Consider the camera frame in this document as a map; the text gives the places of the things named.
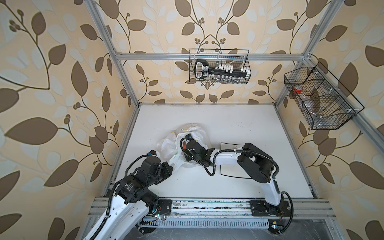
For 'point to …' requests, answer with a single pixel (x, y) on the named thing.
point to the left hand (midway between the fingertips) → (176, 167)
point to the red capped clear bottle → (297, 89)
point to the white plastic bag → (168, 147)
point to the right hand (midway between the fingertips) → (185, 151)
